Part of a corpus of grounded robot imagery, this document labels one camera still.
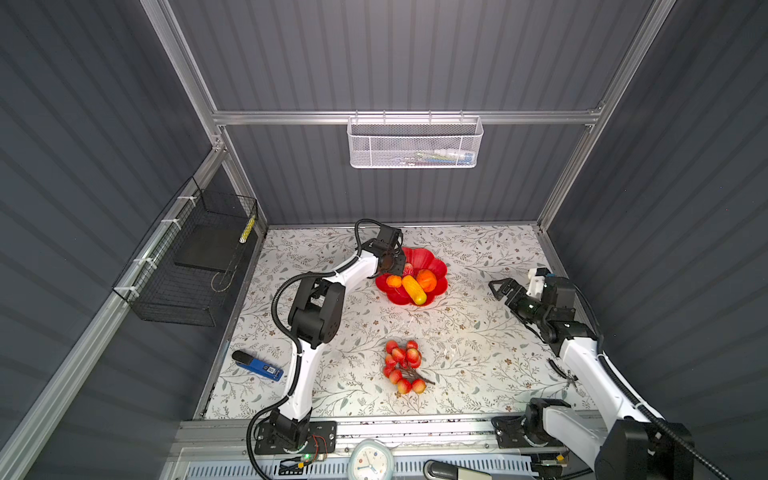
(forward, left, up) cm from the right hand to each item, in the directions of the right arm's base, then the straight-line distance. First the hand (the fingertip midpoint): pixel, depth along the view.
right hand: (503, 293), depth 83 cm
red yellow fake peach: (+16, +26, -10) cm, 32 cm away
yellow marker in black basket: (+12, +71, +15) cm, 74 cm away
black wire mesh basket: (-2, +82, +15) cm, 83 cm away
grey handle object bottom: (-40, +21, -8) cm, 46 cm away
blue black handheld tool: (-16, +72, -10) cm, 74 cm away
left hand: (+18, +30, -9) cm, 36 cm away
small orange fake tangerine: (+11, +31, -10) cm, 34 cm away
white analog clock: (-38, +36, -11) cm, 54 cm away
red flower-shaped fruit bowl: (+22, +23, -13) cm, 34 cm away
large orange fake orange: (+10, +20, -9) cm, 24 cm away
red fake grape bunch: (-17, +29, -12) cm, 36 cm away
